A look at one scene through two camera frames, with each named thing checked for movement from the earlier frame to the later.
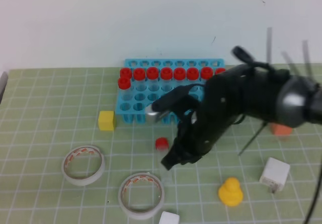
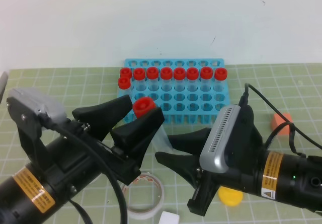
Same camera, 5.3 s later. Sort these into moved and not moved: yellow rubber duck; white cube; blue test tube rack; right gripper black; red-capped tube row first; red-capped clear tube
Moved: right gripper black; red-capped clear tube
Not moved: blue test tube rack; red-capped tube row first; yellow rubber duck; white cube
